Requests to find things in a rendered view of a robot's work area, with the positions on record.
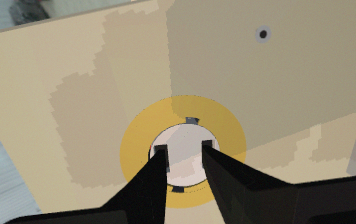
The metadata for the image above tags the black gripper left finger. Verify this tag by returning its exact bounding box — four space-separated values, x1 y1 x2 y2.
3 149 167 224

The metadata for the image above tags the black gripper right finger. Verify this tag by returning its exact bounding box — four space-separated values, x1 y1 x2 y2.
202 145 356 224

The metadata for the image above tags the beige service panel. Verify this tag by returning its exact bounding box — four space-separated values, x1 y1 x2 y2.
0 0 356 214

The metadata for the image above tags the white cylinder with two slots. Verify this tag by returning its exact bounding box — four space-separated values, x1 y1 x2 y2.
150 117 220 186

